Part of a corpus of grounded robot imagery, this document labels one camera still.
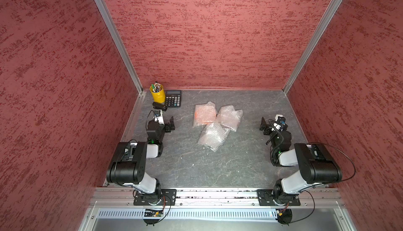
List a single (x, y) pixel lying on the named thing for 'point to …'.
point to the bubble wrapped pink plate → (227, 115)
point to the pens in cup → (156, 86)
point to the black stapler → (159, 106)
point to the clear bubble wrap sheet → (213, 136)
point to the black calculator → (173, 98)
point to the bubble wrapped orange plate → (204, 113)
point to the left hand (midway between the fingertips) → (165, 119)
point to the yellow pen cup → (159, 97)
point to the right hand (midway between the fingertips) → (269, 119)
